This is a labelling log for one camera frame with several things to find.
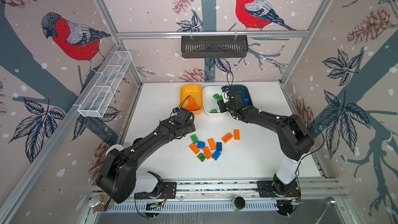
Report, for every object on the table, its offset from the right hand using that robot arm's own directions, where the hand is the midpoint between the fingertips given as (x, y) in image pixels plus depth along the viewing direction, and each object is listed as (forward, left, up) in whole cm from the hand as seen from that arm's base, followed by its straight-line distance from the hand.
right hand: (219, 102), depth 95 cm
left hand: (-18, +18, -1) cm, 25 cm away
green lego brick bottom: (-31, +10, -9) cm, 34 cm away
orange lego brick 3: (-25, +14, -11) cm, 31 cm away
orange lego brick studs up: (-23, +4, -10) cm, 25 cm away
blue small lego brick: (+7, -19, -7) cm, 21 cm away
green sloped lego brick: (-1, +3, -9) cm, 9 cm away
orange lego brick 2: (+4, +18, -10) cm, 21 cm away
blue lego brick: (-24, +11, -10) cm, 28 cm away
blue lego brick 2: (-24, 0, -11) cm, 26 cm away
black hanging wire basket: (+36, +4, +16) cm, 40 cm away
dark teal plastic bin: (+18, -18, -7) cm, 27 cm away
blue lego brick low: (-29, +2, -10) cm, 31 cm away
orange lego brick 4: (-18, -5, -12) cm, 22 cm away
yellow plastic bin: (+17, +17, -9) cm, 25 cm away
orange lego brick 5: (-16, -11, -12) cm, 22 cm away
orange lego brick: (+7, +19, -8) cm, 22 cm away
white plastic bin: (+7, +6, -9) cm, 14 cm away
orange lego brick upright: (-28, +6, -11) cm, 31 cm away
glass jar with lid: (-54, +51, +1) cm, 74 cm away
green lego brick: (+11, +1, -7) cm, 13 cm away
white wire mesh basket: (-18, +58, +21) cm, 65 cm away
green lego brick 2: (-20, +15, -10) cm, 27 cm away
